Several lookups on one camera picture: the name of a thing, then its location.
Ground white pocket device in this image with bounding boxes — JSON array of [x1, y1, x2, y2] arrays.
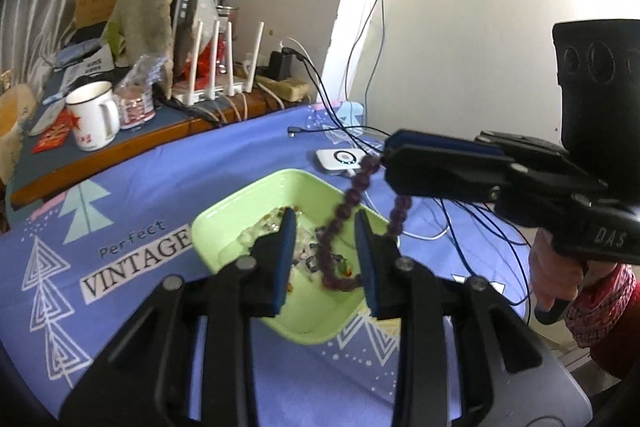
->
[[315, 147, 368, 176]]

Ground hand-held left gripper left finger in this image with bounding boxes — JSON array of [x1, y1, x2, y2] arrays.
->
[[60, 209, 299, 427]]

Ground blue cable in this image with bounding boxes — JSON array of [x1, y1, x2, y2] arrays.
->
[[440, 199, 532, 308]]

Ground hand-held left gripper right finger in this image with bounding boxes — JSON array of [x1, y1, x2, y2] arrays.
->
[[354, 209, 546, 427]]

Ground brown wooden desk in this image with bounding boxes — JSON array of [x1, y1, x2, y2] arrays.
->
[[10, 97, 301, 208]]

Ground white router with antennas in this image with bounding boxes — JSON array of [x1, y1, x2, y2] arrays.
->
[[172, 21, 266, 105]]

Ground crumpled clear plastic bag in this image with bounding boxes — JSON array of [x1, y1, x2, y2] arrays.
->
[[115, 54, 166, 130]]

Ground beige power strip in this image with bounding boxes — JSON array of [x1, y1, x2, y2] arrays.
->
[[255, 74, 308, 102]]

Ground light blue packet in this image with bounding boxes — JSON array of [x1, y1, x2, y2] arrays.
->
[[336, 102, 366, 125]]

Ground person's right hand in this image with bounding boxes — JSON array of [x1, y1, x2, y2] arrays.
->
[[529, 231, 621, 309]]

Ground light green plastic basket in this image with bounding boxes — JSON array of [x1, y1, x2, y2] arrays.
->
[[191, 168, 401, 347]]

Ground black charger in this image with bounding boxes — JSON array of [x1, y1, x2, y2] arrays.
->
[[269, 49, 293, 80]]

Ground red envelope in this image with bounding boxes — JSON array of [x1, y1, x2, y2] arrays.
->
[[32, 112, 76, 155]]

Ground black cable with plug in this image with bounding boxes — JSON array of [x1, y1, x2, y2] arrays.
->
[[286, 124, 396, 142]]

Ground white enamel mug red star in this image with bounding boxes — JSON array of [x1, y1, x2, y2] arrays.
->
[[65, 81, 121, 152]]

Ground purple bead bracelet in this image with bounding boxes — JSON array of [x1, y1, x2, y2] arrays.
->
[[317, 154, 413, 293]]

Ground blue printed tablecloth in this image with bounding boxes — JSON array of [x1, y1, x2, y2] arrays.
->
[[0, 102, 551, 427]]

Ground multicolour charm bracelet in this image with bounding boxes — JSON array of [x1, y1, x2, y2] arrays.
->
[[332, 257, 363, 280]]

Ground beige woven item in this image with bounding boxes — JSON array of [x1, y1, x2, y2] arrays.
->
[[0, 84, 31, 188]]

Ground cardboard box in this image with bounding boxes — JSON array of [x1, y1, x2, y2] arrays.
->
[[75, 0, 126, 28]]

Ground white blue paper box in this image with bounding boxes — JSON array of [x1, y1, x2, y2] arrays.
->
[[50, 42, 113, 78]]

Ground glass jar red contents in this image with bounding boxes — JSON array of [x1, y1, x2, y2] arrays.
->
[[192, 6, 238, 80]]

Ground white cable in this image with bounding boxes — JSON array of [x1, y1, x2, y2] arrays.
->
[[367, 184, 451, 242]]

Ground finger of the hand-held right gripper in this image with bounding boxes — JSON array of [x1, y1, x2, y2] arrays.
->
[[384, 130, 568, 160], [382, 144, 608, 212]]

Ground clear crystal bead bracelet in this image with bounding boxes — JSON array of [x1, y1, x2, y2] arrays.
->
[[240, 207, 321, 278]]

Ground person's right forearm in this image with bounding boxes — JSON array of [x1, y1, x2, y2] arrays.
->
[[565, 263, 640, 378]]

